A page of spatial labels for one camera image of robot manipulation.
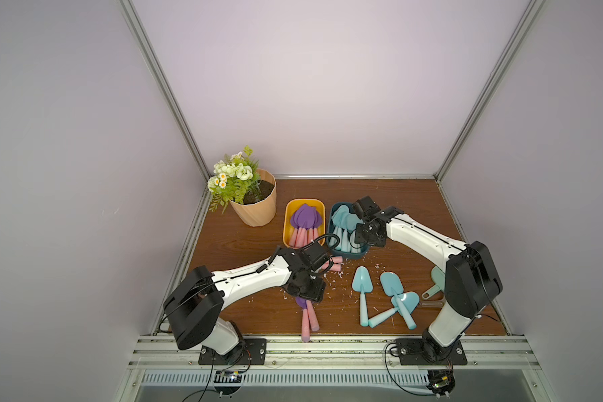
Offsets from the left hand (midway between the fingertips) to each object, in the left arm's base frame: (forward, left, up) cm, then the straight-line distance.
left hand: (319, 296), depth 79 cm
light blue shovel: (+31, -10, -1) cm, 33 cm away
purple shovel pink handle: (+25, +7, -2) cm, 26 cm away
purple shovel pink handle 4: (+12, -7, -3) cm, 14 cm away
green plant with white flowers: (+29, +28, +25) cm, 47 cm away
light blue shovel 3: (+5, -26, -4) cm, 27 cm away
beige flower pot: (+29, +21, +7) cm, 36 cm away
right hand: (+23, -17, +5) cm, 29 cm away
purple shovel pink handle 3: (+14, -7, -2) cm, 16 cm away
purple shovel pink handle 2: (+30, +1, -2) cm, 30 cm away
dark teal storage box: (+17, -11, -1) cm, 21 cm away
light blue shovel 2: (+6, -15, -3) cm, 17 cm away
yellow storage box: (+37, +12, 0) cm, 39 cm away
